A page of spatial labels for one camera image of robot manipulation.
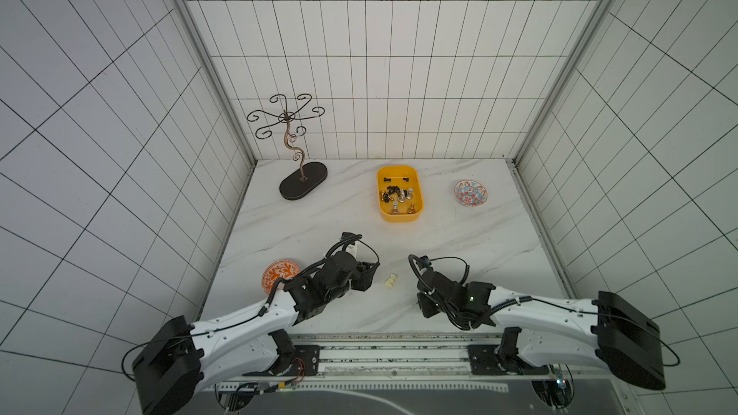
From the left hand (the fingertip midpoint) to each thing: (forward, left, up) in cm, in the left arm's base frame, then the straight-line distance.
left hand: (365, 270), depth 81 cm
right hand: (-3, -15, -7) cm, 17 cm away
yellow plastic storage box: (+33, -12, -5) cm, 35 cm away
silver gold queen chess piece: (+25, -10, -6) cm, 27 cm away
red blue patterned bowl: (+34, -39, -6) cm, 52 cm away
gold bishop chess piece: (+25, -16, -6) cm, 31 cm away
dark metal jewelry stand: (+41, +25, -6) cm, 48 cm away
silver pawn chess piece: (+33, -16, -6) cm, 37 cm away
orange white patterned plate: (+2, +27, -6) cm, 27 cm away
